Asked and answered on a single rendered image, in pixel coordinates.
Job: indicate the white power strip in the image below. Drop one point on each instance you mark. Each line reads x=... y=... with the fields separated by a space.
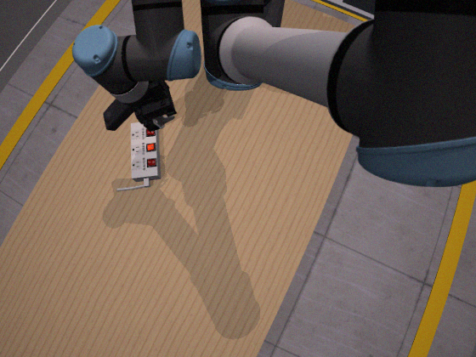
x=145 y=156

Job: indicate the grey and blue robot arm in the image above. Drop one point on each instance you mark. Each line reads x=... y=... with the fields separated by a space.
x=407 y=88

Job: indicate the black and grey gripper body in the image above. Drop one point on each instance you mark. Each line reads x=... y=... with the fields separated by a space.
x=156 y=99

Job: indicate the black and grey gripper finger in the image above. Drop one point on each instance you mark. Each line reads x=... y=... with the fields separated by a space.
x=157 y=123

